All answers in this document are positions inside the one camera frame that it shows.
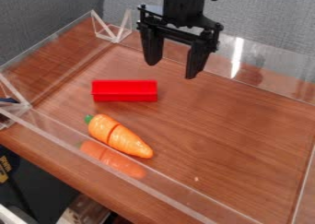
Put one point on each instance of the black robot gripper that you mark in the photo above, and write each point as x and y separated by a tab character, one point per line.
178	20

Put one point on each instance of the red rectangular block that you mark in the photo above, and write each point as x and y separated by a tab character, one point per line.
124	90

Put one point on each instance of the orange toy carrot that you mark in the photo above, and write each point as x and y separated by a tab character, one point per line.
114	134

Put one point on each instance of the dark bag with yellow label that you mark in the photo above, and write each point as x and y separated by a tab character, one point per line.
10	163

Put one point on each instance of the wooden box under table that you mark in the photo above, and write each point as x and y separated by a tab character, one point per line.
84	211

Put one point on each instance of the clear acrylic tray enclosure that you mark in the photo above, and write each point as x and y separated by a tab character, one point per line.
232	132

